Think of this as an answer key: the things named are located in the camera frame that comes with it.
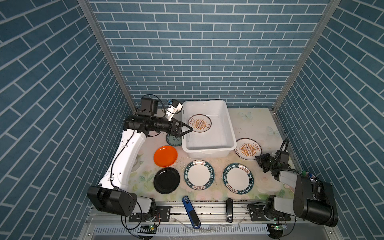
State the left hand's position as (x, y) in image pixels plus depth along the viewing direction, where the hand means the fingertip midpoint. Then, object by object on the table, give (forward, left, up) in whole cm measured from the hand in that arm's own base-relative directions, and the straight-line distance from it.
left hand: (186, 127), depth 68 cm
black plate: (-13, +12, -33) cm, 38 cm away
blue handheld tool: (-29, -2, -31) cm, 43 cm away
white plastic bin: (+18, -17, -33) cm, 42 cm away
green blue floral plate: (+14, +10, -33) cm, 38 cm away
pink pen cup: (-15, -62, -22) cm, 67 cm away
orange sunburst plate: (+29, -8, -32) cm, 44 cm away
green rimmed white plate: (-10, -6, -34) cm, 35 cm away
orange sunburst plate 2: (+6, -38, -31) cm, 50 cm away
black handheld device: (-29, -21, -30) cm, 46 cm away
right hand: (+1, -41, -29) cm, 50 cm away
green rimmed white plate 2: (-12, -29, -34) cm, 46 cm away
